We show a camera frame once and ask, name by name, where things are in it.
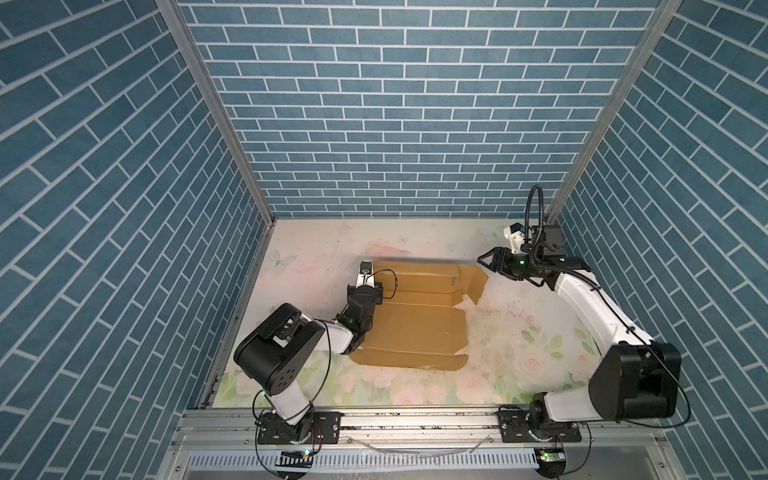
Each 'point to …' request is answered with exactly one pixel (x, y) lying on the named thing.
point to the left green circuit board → (295, 459)
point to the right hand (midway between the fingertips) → (483, 258)
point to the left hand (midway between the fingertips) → (370, 273)
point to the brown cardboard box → (419, 324)
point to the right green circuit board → (552, 456)
